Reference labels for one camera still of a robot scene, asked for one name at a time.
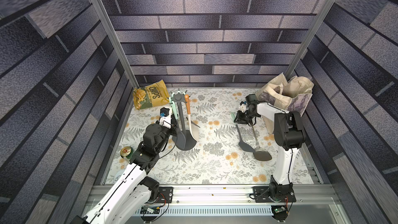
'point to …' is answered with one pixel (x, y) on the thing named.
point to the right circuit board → (279, 212)
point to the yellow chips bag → (151, 96)
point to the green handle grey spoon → (260, 154)
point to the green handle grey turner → (241, 144)
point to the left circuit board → (149, 209)
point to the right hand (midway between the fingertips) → (236, 120)
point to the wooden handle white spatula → (194, 128)
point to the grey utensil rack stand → (182, 140)
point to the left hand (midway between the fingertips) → (176, 114)
